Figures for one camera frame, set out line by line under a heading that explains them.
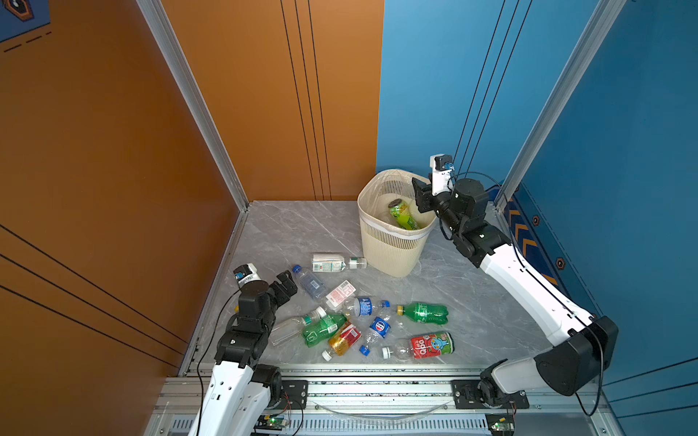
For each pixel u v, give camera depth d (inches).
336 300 34.2
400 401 28.6
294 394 28.8
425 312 32.6
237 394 18.7
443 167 22.9
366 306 32.8
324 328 31.7
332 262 37.0
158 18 27.5
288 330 33.4
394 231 29.3
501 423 28.0
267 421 27.8
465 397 28.5
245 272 25.8
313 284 35.2
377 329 31.7
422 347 29.9
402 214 37.0
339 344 30.4
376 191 36.7
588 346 15.4
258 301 22.0
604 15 27.5
